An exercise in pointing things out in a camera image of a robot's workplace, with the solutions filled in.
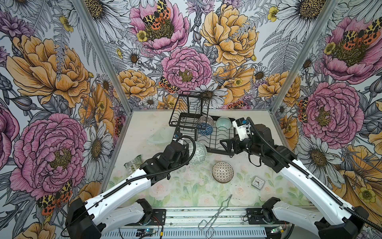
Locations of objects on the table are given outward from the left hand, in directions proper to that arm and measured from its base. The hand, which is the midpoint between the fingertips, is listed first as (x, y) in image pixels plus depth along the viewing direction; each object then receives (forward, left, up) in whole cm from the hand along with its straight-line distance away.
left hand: (186, 154), depth 77 cm
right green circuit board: (-31, -43, -18) cm, 55 cm away
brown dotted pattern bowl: (-4, -21, -15) cm, 26 cm away
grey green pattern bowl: (0, -8, 0) cm, 8 cm away
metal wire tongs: (-29, -10, -18) cm, 35 cm away
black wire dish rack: (+39, -2, -15) cm, 42 cm away
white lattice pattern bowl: (+36, -13, -13) cm, 40 cm away
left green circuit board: (-31, +19, -19) cm, 41 cm away
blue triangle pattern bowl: (+12, -10, +5) cm, 16 cm away
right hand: (+1, -21, +8) cm, 22 cm away
